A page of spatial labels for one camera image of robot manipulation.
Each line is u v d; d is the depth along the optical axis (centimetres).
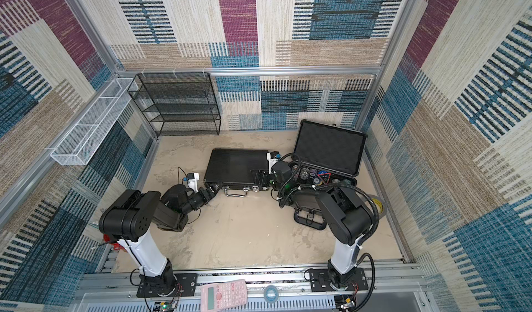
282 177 73
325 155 99
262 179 83
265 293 71
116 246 74
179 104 111
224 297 70
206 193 85
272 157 84
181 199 77
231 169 132
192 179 88
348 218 48
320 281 73
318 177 99
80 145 71
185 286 73
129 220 49
